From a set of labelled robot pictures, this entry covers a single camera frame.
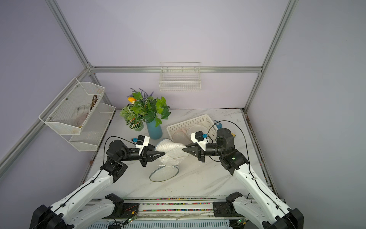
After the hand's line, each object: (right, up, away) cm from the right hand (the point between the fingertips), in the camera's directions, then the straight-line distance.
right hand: (185, 149), depth 66 cm
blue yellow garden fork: (+26, +11, +43) cm, 52 cm away
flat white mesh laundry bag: (+7, +8, +39) cm, 41 cm away
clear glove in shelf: (-59, +18, +12) cm, 63 cm away
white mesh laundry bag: (-9, -11, +4) cm, 14 cm away
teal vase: (-24, +5, +38) cm, 45 cm away
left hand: (-10, -1, -1) cm, 10 cm away
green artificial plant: (-23, +21, +12) cm, 34 cm away
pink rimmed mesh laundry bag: (-3, +2, +33) cm, 33 cm away
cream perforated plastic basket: (+13, +15, +44) cm, 48 cm away
